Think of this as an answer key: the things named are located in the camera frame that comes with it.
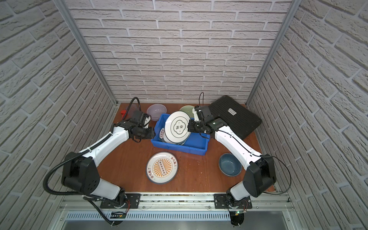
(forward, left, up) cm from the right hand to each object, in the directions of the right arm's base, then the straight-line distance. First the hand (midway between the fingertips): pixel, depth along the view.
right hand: (187, 125), depth 80 cm
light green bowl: (+28, -3, -17) cm, 33 cm away
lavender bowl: (+28, +23, -17) cm, 40 cm away
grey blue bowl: (-18, -24, -19) cm, 36 cm away
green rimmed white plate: (+6, +18, -18) cm, 26 cm away
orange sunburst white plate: (-16, +17, -21) cm, 31 cm away
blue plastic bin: (-2, -6, -20) cm, 21 cm away
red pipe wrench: (+30, +49, -19) cm, 60 cm away
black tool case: (+10, -41, -15) cm, 45 cm away
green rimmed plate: (+2, +7, -5) cm, 9 cm away
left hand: (+2, +22, -8) cm, 23 cm away
